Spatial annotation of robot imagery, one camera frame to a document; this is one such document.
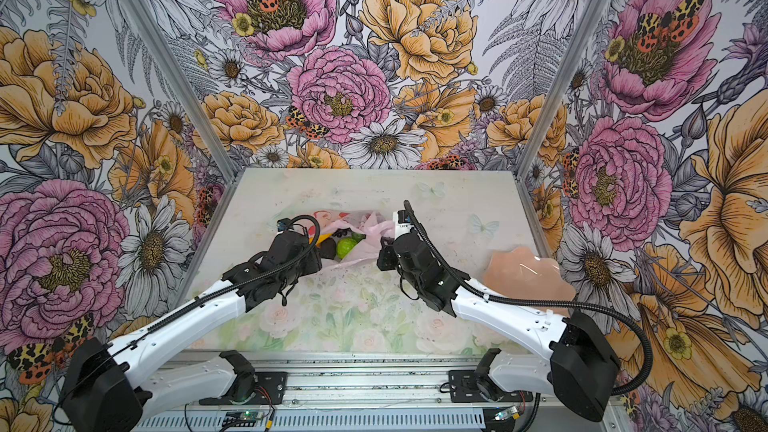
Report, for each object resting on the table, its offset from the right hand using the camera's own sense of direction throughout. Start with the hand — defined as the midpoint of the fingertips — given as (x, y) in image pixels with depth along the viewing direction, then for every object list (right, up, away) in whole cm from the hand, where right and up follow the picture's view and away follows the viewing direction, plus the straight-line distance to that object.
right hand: (381, 249), depth 79 cm
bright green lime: (-12, -2, +15) cm, 19 cm away
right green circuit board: (+30, -38, -7) cm, 48 cm away
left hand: (-19, -4, +4) cm, 20 cm away
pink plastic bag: (-2, +6, -1) cm, 6 cm away
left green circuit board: (-33, -38, -8) cm, 51 cm away
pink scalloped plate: (+43, -10, +16) cm, 47 cm away
